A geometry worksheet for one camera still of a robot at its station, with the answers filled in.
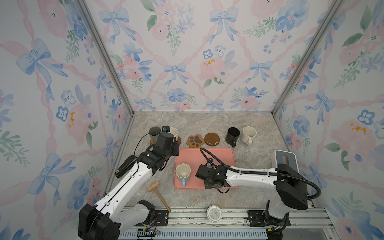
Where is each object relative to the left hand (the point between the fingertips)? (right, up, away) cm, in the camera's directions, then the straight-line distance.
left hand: (176, 143), depth 80 cm
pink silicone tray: (+6, -13, +15) cm, 20 cm away
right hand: (+18, -22, +4) cm, 29 cm away
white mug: (+47, +5, +21) cm, 51 cm away
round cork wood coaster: (-1, 0, +23) cm, 23 cm away
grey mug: (-14, +6, +10) cm, 18 cm away
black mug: (+34, +3, +16) cm, 38 cm away
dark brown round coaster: (+22, 0, +24) cm, 33 cm away
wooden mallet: (-13, -24, +3) cm, 28 cm away
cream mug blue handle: (+3, -18, +8) cm, 20 cm away
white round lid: (+19, -32, -9) cm, 39 cm away
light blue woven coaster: (+42, -3, +22) cm, 48 cm away
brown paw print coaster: (+10, -1, +24) cm, 26 cm away
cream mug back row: (-3, +6, +17) cm, 19 cm away
